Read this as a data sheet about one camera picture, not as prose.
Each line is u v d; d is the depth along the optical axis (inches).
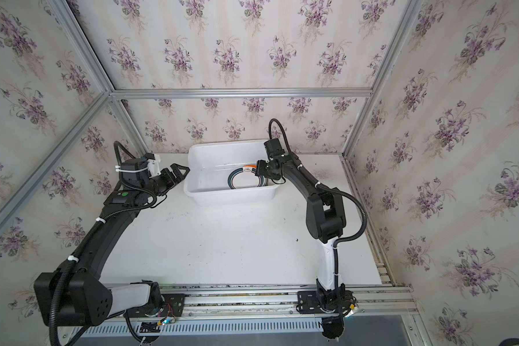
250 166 42.1
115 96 36.7
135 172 23.0
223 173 42.8
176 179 27.7
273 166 27.7
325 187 22.4
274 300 30.0
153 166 27.8
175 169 27.8
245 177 40.4
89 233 17.8
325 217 21.1
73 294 15.0
